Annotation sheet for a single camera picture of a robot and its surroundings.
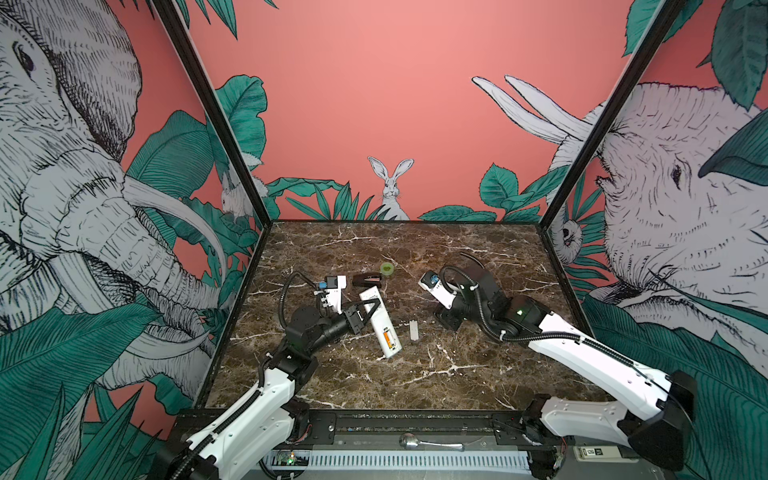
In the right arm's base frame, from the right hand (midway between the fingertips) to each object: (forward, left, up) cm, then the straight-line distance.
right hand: (429, 297), depth 73 cm
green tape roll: (+25, +12, -23) cm, 36 cm away
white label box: (-30, -40, -19) cm, 54 cm away
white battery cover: (0, +3, -22) cm, 22 cm away
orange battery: (-8, +10, -8) cm, 15 cm away
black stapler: (+19, +19, -21) cm, 34 cm away
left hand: (-2, +13, +1) cm, 13 cm away
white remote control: (-5, +12, -4) cm, 14 cm away
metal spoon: (-28, +5, -23) cm, 36 cm away
